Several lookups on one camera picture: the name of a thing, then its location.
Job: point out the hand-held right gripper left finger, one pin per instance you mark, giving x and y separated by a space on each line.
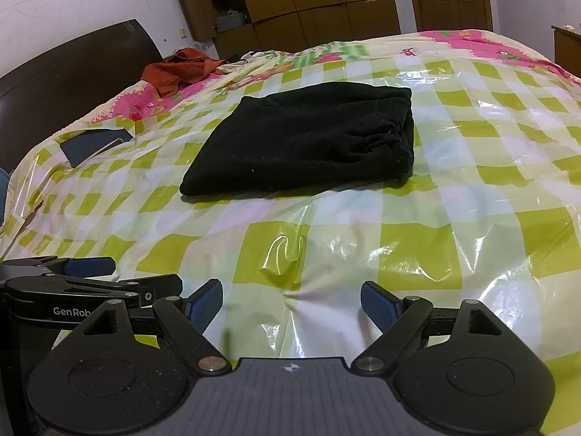
206 303

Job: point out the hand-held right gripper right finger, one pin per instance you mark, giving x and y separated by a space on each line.
379 303

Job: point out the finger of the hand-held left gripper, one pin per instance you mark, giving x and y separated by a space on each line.
90 266
159 284

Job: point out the black pants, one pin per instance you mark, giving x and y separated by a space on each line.
308 141

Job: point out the checkered plastic-covered bedspread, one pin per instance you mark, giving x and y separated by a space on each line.
408 236

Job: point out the dark blue flat object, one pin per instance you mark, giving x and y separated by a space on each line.
90 145

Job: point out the dark wooden headboard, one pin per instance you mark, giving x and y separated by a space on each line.
68 86

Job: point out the red-orange crumpled cloth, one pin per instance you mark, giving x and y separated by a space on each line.
181 69

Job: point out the grey box in wardrobe niche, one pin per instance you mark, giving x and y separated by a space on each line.
230 21

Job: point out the brown wooden wardrobe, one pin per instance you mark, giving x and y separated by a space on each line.
317 0

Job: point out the brown wooden side desk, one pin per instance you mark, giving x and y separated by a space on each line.
567 52

